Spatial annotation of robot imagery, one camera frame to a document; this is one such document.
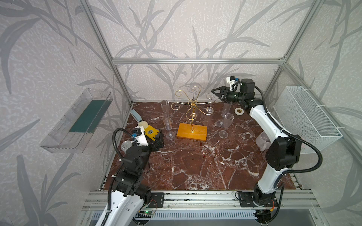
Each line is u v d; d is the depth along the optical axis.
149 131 0.99
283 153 0.48
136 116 1.07
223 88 0.73
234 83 0.75
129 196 0.49
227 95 0.73
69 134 0.64
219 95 0.74
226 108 0.93
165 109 0.96
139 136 0.57
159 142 0.63
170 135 0.99
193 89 0.82
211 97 0.79
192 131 0.99
